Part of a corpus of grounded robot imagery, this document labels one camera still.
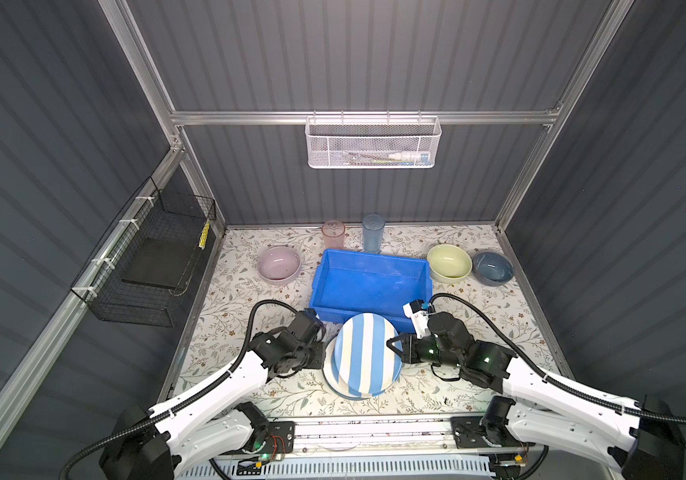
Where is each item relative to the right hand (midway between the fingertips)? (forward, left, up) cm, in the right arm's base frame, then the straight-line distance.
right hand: (389, 347), depth 74 cm
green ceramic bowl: (+36, -25, -12) cm, 46 cm away
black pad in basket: (+14, +56, +17) cm, 60 cm away
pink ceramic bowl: (+36, +36, -13) cm, 53 cm away
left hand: (+1, +18, -7) cm, 19 cm away
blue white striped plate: (0, +7, -4) cm, 8 cm away
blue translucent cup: (+47, +2, -5) cm, 47 cm away
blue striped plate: (-5, +14, -11) cm, 19 cm away
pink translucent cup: (+46, +17, -5) cm, 49 cm away
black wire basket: (+29, +63, +20) cm, 72 cm away
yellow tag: (+27, +51, +13) cm, 59 cm away
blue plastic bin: (+27, +12, -12) cm, 32 cm away
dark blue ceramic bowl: (+34, -40, -13) cm, 54 cm away
